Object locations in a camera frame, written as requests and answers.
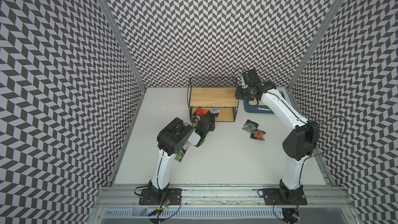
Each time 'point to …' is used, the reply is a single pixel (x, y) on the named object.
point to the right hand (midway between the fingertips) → (239, 96)
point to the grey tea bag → (214, 110)
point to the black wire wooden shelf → (224, 99)
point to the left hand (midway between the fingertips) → (217, 113)
